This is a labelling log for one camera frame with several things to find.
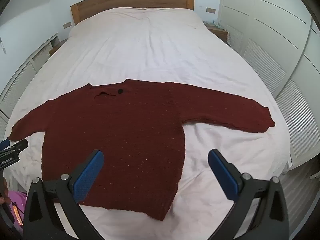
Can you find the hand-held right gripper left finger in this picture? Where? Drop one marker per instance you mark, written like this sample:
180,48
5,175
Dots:
88,173

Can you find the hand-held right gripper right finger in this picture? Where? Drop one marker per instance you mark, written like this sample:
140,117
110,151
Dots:
222,173

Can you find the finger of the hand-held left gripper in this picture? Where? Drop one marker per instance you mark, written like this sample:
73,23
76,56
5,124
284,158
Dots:
21,145
4,144

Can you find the dark red knit sweater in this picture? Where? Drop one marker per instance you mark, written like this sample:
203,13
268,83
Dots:
120,135

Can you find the person's left hand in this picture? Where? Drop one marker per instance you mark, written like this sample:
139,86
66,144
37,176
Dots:
2,187

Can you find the pink plastic object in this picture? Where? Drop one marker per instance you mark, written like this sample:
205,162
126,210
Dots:
18,200

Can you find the white louvered low cabinet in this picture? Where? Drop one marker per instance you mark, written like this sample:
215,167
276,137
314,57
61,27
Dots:
22,80

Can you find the wooden nightstand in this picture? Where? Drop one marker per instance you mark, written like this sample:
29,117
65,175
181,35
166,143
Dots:
57,47
220,32

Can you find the bed with white sheet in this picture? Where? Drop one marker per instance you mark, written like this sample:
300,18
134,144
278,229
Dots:
155,50

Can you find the glass tray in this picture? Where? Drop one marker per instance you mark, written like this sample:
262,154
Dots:
213,24

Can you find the white wardrobe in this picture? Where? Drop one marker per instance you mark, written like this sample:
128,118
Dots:
275,30

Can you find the wooden headboard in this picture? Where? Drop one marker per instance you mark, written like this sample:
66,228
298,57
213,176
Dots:
130,1

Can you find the beige wall switch plate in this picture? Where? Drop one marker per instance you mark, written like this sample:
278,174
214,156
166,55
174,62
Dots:
210,10
67,25

